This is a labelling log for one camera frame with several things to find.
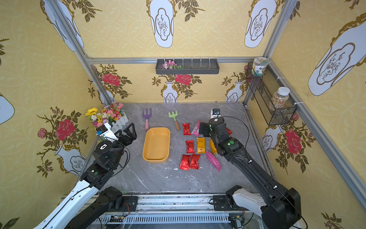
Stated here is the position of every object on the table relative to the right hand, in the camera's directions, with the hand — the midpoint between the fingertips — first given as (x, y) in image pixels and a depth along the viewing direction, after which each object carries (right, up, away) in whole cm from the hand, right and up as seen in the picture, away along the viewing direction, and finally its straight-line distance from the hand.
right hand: (212, 122), depth 79 cm
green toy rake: (-24, +4, +34) cm, 42 cm away
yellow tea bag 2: (+3, -16, +12) cm, 20 cm away
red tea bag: (-14, -6, +21) cm, 26 cm away
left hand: (-46, -2, -8) cm, 47 cm away
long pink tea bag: (-7, -7, +21) cm, 23 cm away
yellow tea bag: (-5, -14, +13) cm, 20 cm away
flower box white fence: (-63, +5, +14) cm, 64 cm away
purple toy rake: (-46, +3, +35) cm, 58 cm away
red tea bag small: (-15, -24, +6) cm, 29 cm away
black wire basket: (+38, +16, +7) cm, 41 cm away
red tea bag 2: (-12, -16, +13) cm, 24 cm away
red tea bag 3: (-9, -24, +6) cm, 26 cm away
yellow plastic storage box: (-34, -17, +14) cm, 40 cm away
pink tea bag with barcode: (+2, -23, +4) cm, 24 cm away
